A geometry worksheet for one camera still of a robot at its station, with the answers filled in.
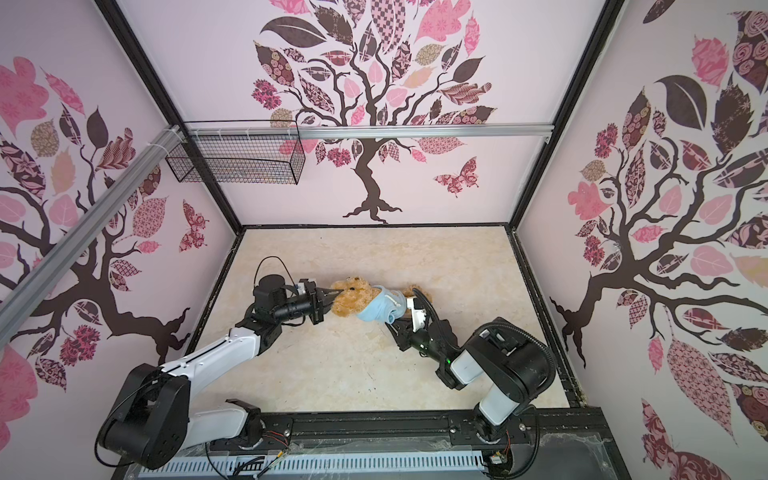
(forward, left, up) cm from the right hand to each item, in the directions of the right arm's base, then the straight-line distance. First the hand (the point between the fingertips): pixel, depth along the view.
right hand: (388, 319), depth 84 cm
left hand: (+2, +11, +10) cm, 15 cm away
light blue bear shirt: (0, +1, +7) cm, 7 cm away
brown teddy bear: (+2, +8, +11) cm, 13 cm away
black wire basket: (+48, +47, +25) cm, 72 cm away
